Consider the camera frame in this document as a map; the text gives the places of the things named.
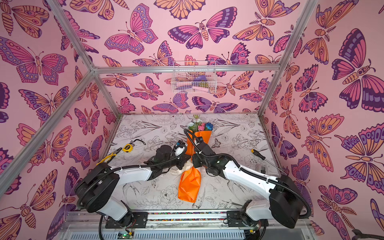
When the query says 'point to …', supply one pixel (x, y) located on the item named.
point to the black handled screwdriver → (262, 157)
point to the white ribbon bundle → (175, 170)
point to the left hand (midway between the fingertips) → (191, 155)
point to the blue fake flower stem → (208, 126)
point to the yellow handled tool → (109, 157)
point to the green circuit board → (125, 235)
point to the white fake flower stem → (193, 126)
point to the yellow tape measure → (129, 147)
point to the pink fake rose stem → (202, 127)
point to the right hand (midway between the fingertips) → (194, 154)
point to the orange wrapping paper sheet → (190, 178)
